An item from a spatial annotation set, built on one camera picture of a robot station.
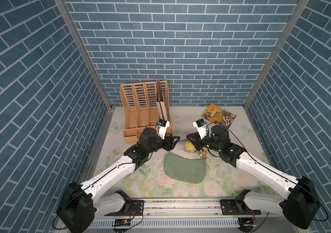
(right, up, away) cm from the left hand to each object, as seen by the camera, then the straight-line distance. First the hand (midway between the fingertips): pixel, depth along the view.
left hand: (179, 138), depth 75 cm
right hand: (+5, +1, +2) cm, 6 cm away
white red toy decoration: (+16, -13, +19) cm, 28 cm away
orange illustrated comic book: (+32, +14, +41) cm, 54 cm away
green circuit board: (-29, -42, -3) cm, 51 cm away
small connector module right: (+33, -41, -4) cm, 53 cm away
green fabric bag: (+5, -21, +10) cm, 24 cm away
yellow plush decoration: (+6, -6, +6) cm, 10 cm away
